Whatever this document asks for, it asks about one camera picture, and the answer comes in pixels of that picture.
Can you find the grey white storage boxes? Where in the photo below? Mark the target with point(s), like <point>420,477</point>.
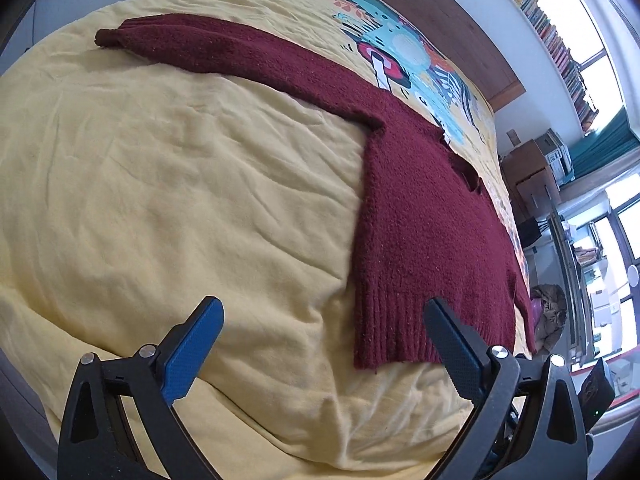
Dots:
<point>557,156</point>

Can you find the long row of books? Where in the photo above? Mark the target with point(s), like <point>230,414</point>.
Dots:
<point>568,68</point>

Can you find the brown bag on floor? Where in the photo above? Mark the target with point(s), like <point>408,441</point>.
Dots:
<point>550,314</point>

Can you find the wooden headboard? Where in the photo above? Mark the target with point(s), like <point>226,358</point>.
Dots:
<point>454,32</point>

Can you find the teal curtain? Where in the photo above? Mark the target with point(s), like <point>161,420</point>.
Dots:
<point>598,148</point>

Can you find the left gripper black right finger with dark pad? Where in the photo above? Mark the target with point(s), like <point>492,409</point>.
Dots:
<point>525,423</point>

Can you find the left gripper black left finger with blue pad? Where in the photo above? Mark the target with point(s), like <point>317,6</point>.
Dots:
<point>96,440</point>

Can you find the wooden bedside cabinet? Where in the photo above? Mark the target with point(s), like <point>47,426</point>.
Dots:
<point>532,189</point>

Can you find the black device green light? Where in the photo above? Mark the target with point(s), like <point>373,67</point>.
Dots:
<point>596,394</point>

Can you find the dark red knitted sweater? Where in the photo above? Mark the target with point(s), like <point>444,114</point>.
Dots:
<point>427,226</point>

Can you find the yellow patterned duvet cover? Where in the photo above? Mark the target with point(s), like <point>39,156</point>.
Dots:
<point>131,190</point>

